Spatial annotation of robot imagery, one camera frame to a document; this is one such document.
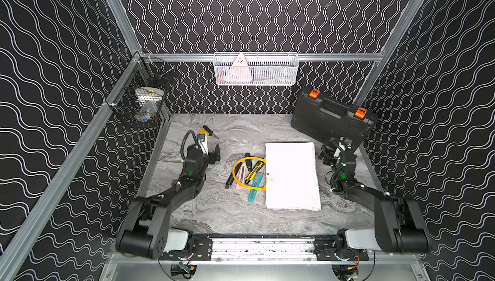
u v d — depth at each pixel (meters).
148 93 0.80
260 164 0.97
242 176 0.93
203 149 0.75
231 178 0.93
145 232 0.43
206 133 1.11
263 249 0.76
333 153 0.80
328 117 0.92
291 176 0.92
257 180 0.92
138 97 0.83
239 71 0.90
